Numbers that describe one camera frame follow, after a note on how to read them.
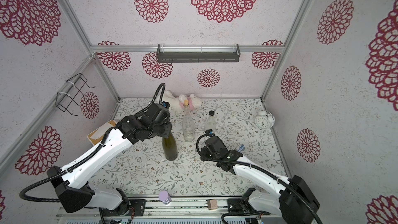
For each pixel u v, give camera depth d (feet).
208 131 2.41
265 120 3.13
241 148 3.10
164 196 2.30
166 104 2.12
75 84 2.60
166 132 2.09
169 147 2.76
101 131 3.11
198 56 2.95
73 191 1.32
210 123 3.55
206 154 2.36
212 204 2.39
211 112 2.59
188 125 3.48
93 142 2.96
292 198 1.32
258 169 1.62
